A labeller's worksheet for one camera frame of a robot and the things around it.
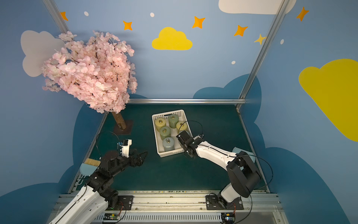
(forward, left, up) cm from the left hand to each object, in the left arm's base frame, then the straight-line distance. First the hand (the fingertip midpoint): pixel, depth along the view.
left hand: (142, 149), depth 78 cm
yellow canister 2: (+22, -22, -8) cm, 32 cm away
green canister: (+18, -11, -8) cm, 22 cm away
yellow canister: (+25, -7, -7) cm, 26 cm away
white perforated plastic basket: (+28, -11, -15) cm, 34 cm away
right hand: (+9, -26, -8) cm, 28 cm away
